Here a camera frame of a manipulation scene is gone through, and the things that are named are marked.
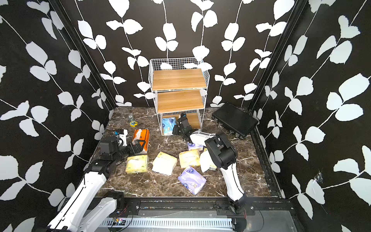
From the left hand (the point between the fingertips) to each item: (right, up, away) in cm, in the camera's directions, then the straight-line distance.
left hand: (140, 141), depth 79 cm
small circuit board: (-7, -40, -8) cm, 41 cm away
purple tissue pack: (+30, -22, -1) cm, 37 cm away
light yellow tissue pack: (-4, -15, +6) cm, 16 cm away
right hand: (+15, +8, +21) cm, 27 cm away
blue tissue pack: (+12, +9, +23) cm, 27 cm away
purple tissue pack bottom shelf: (+30, -5, +13) cm, 33 cm away
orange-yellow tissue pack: (+12, -15, +7) cm, 20 cm away
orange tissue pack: (-4, +2, +15) cm, 16 cm away
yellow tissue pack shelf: (+28, -11, +7) cm, 31 cm away
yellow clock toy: (-15, +9, +29) cm, 34 cm away
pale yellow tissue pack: (+38, -14, +6) cm, 41 cm away
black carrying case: (+64, +12, +31) cm, 72 cm away
